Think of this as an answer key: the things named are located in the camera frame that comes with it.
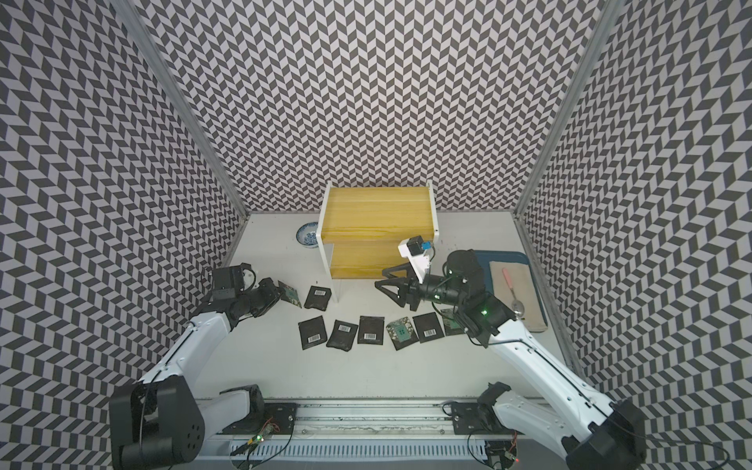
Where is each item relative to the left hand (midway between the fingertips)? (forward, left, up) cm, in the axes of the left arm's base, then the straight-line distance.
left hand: (285, 291), depth 86 cm
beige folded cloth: (+6, -76, -10) cm, 77 cm away
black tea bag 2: (-10, -17, -10) cm, 22 cm away
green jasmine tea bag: (-9, -35, -9) cm, 37 cm away
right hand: (-9, -30, +19) cm, 37 cm away
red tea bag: (+3, -8, -10) cm, 13 cm away
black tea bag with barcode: (-8, -25, -10) cm, 29 cm away
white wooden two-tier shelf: (+5, -24, +22) cm, 33 cm away
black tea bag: (+1, 0, -3) cm, 3 cm away
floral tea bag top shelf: (-7, -50, -10) cm, 52 cm away
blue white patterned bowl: (+28, +1, -7) cm, 28 cm away
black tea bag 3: (-7, -43, -10) cm, 45 cm away
